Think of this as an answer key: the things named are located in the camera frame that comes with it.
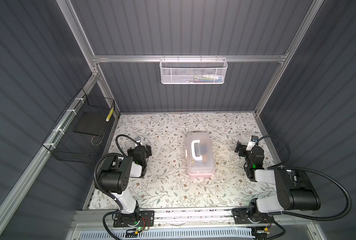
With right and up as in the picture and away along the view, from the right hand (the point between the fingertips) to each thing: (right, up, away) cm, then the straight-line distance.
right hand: (248, 143), depth 91 cm
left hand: (-70, -3, +5) cm, 70 cm away
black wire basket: (-92, +6, -19) cm, 94 cm away
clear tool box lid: (-31, -4, -6) cm, 32 cm away
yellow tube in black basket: (-81, +17, -9) cm, 83 cm away
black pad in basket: (-88, +12, -14) cm, 90 cm away
